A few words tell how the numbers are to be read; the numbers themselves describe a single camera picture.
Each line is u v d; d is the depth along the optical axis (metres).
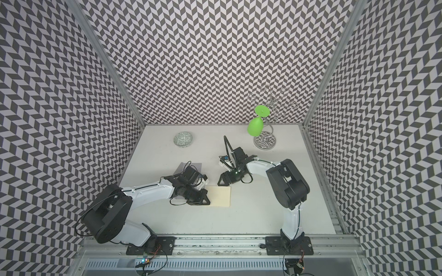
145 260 0.67
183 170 0.72
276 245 0.73
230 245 0.74
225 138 0.86
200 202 0.74
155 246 0.67
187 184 0.70
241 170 0.72
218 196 0.85
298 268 0.67
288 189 0.50
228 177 0.82
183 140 1.09
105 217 0.43
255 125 0.86
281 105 0.78
